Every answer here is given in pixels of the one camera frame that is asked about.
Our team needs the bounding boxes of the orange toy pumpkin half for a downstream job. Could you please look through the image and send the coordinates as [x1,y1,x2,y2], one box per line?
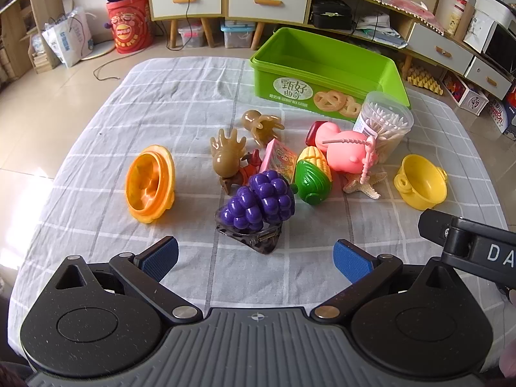
[124,145,177,224]

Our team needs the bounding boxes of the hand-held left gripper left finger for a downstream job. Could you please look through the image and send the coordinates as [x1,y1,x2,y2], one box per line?
[52,236,204,325]

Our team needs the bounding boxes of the clear cotton swab jar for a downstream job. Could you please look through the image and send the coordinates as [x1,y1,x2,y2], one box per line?
[353,91,415,164]

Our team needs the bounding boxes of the white toy block box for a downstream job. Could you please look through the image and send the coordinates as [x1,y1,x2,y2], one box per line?
[441,70,490,115]

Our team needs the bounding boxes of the purple toy grapes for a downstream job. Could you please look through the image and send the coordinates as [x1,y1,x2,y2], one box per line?
[223,170,296,230]

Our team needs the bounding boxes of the grey checked cloth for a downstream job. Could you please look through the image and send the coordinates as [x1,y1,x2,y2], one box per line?
[8,57,511,372]

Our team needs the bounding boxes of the pink card box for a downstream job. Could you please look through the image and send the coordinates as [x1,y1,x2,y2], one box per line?
[260,138,299,184]

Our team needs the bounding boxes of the white shopping bag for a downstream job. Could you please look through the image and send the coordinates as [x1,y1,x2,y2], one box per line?
[41,7,94,68]

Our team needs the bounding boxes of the yellow toy pot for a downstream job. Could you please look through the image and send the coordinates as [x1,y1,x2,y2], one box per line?
[394,154,449,211]

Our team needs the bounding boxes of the stack of folded papers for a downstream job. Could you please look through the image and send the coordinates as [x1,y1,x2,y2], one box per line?
[355,10,408,47]

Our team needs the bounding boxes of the black microwave oven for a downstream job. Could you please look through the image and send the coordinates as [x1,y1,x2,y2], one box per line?
[481,20,516,69]

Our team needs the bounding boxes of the pink pig toy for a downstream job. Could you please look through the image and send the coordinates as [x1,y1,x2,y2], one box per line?
[305,121,380,184]

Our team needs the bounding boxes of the clear storage box blue lid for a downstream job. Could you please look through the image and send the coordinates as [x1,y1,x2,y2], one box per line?
[221,22,256,49]

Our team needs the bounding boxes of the black floor cable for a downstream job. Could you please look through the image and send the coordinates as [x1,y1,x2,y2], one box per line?
[94,52,122,81]

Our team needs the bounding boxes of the white printer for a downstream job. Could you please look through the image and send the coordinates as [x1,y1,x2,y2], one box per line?
[473,0,516,21]

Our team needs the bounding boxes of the red and white canister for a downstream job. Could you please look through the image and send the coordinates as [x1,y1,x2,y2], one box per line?
[447,0,470,35]

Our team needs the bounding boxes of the green plastic box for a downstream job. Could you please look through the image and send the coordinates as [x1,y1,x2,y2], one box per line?
[249,27,411,124]

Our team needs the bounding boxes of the beige starfish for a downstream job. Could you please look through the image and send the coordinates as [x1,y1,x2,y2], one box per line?
[342,171,388,200]

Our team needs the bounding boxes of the yellow egg trays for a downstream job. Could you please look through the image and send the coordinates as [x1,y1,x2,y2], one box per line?
[406,64,444,94]

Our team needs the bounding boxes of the wooden bookshelf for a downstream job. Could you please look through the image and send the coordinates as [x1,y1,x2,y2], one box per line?
[0,0,69,85]

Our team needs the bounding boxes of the red printed bucket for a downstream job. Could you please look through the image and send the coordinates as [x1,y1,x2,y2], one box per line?
[106,0,153,54]

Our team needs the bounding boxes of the black bag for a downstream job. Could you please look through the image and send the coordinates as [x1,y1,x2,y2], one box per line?
[311,0,353,31]

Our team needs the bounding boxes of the red and white carton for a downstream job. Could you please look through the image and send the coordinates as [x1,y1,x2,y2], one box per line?
[490,89,516,142]

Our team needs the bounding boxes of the brown rubber hand toy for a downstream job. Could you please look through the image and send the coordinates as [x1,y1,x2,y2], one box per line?
[210,128,247,180]
[241,110,285,148]

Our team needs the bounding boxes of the tortoiseshell hair claw clip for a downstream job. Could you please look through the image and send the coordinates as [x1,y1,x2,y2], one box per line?
[215,210,283,255]

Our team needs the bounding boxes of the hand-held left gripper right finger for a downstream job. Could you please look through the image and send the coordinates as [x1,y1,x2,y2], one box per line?
[310,239,464,325]

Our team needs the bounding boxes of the toy corn cob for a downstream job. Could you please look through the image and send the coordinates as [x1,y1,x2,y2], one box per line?
[294,146,333,206]

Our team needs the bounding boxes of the red-brown crab toy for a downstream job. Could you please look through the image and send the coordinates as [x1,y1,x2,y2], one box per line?
[221,149,263,195]

